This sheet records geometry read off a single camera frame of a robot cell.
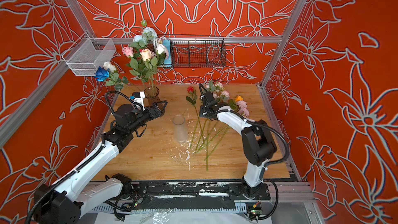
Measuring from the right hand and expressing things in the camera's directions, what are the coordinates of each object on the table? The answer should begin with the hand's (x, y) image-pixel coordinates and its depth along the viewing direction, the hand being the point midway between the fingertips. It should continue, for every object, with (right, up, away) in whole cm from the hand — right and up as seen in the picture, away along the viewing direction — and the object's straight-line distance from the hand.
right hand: (202, 110), depth 92 cm
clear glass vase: (-12, -10, -10) cm, 19 cm away
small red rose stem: (-8, +13, +19) cm, 25 cm away
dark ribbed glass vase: (-30, +11, -2) cm, 32 cm away
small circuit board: (+23, -45, -24) cm, 56 cm away
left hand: (-20, +5, -20) cm, 28 cm away
